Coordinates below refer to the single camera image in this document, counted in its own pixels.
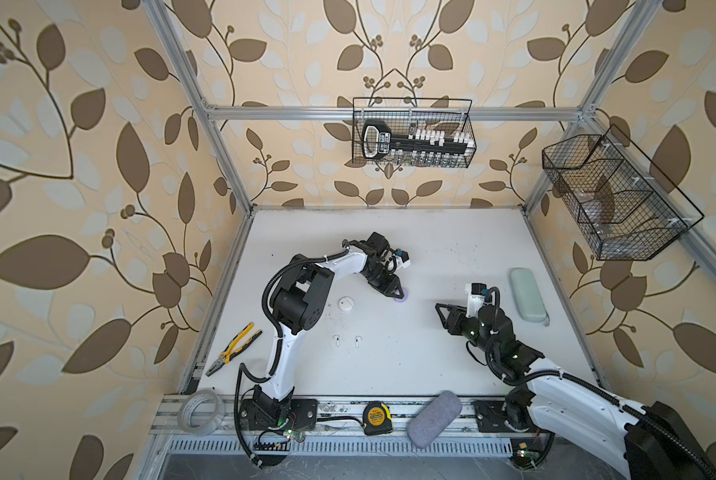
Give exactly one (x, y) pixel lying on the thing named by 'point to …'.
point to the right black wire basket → (627, 209)
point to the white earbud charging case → (346, 303)
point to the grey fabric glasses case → (434, 419)
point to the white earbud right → (356, 340)
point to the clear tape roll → (186, 405)
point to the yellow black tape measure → (377, 419)
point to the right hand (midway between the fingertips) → (442, 309)
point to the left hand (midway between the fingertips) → (402, 291)
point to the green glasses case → (528, 291)
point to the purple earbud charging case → (404, 297)
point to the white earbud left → (337, 339)
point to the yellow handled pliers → (227, 354)
